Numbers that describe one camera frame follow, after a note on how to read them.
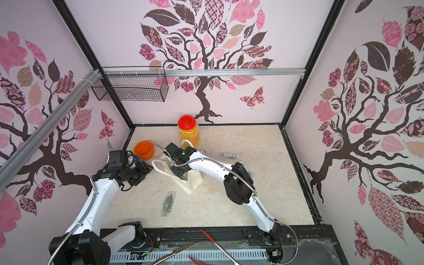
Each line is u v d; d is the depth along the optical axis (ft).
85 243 1.22
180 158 2.07
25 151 1.76
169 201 2.74
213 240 2.37
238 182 1.73
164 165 2.74
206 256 2.29
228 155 3.31
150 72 2.97
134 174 2.24
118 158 2.03
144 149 3.41
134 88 3.99
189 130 3.25
